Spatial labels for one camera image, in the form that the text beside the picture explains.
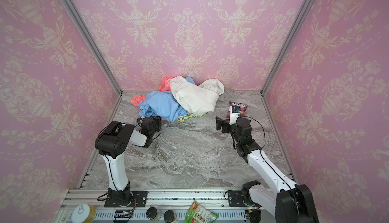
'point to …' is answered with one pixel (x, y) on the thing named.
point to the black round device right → (254, 215)
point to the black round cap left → (151, 213)
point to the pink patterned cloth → (165, 85)
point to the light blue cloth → (163, 104)
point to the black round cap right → (168, 216)
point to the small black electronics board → (123, 214)
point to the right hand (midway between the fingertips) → (224, 116)
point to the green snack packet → (196, 214)
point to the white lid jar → (83, 213)
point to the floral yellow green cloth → (189, 116)
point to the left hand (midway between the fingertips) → (162, 114)
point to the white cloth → (197, 99)
